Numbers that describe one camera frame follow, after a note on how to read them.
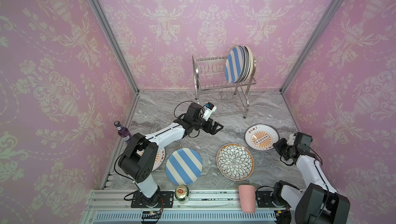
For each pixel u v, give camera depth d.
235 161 0.86
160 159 0.87
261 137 0.94
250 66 0.76
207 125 0.77
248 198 0.70
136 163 0.46
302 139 0.66
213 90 0.88
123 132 0.84
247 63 0.76
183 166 0.85
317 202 0.41
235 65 0.83
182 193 0.67
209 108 0.77
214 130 0.76
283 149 0.76
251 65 0.76
